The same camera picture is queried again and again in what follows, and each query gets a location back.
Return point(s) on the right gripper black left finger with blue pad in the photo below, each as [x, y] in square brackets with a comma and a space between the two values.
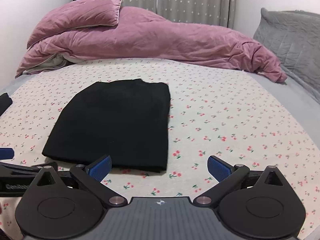
[70, 205]

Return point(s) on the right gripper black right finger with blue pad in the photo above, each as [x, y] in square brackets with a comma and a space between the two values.
[250, 202]

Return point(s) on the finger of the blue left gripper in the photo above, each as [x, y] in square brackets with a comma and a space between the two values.
[6, 153]

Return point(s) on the black pants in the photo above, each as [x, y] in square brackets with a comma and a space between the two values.
[125, 119]

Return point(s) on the black cloth at left edge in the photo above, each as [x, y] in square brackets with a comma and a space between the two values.
[5, 102]

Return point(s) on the floral cherry bed sheet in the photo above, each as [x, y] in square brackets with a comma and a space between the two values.
[187, 173]

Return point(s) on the grey quilted pillow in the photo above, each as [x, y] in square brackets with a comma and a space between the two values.
[293, 36]

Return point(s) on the pink velvet pillow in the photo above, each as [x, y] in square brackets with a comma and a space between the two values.
[74, 15]

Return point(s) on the pink velvet duvet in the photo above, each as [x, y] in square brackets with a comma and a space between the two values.
[143, 34]

